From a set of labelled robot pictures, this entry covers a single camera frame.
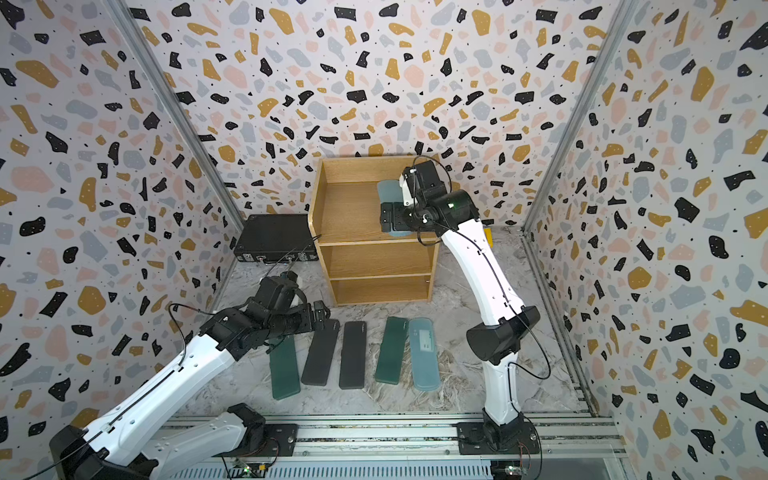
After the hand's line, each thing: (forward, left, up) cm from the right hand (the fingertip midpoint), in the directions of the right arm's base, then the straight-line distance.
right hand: (394, 219), depth 75 cm
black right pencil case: (-26, +12, -33) cm, 44 cm away
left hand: (-18, +19, -16) cm, 31 cm away
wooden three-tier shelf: (-1, +9, -17) cm, 19 cm away
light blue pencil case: (-20, -8, -35) cm, 41 cm away
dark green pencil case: (-26, +31, -34) cm, 53 cm away
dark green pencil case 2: (-19, +1, -37) cm, 41 cm away
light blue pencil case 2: (+15, +2, -3) cm, 16 cm away
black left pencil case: (-22, +22, -34) cm, 46 cm away
